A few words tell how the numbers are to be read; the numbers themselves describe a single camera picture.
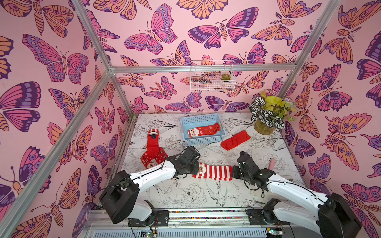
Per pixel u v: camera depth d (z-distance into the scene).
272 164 0.90
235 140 1.03
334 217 0.41
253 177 0.63
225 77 0.92
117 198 0.42
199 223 0.73
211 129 1.09
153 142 1.03
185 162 0.65
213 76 0.95
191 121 1.12
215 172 0.85
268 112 0.85
